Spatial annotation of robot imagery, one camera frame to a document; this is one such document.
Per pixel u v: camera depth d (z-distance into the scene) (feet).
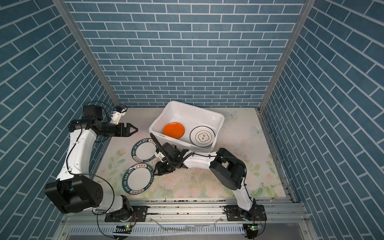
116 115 2.30
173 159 2.23
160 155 2.62
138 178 2.78
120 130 2.19
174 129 3.44
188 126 3.57
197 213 2.47
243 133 3.59
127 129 2.24
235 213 2.43
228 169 1.66
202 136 3.37
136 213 2.40
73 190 1.34
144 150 3.19
